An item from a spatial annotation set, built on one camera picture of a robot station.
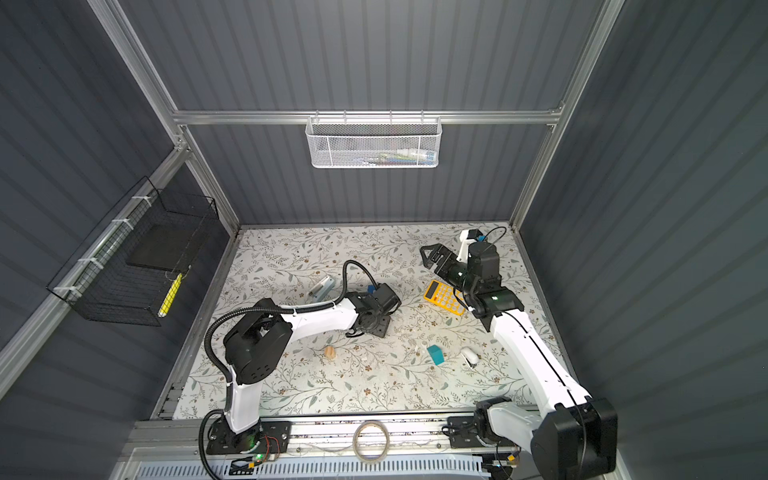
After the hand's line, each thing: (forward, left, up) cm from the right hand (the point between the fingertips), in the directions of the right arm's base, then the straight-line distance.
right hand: (434, 257), depth 77 cm
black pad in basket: (0, +68, +5) cm, 68 cm away
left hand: (-6, +16, -25) cm, 30 cm away
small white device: (-18, -11, -23) cm, 31 cm away
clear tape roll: (-39, +20, -25) cm, 50 cm away
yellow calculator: (+4, -6, -25) cm, 26 cm away
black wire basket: (-7, +75, +4) cm, 76 cm away
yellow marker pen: (-16, +62, +3) cm, 65 cm away
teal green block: (-16, -1, -25) cm, 30 cm away
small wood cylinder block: (-17, +29, -23) cm, 41 cm away
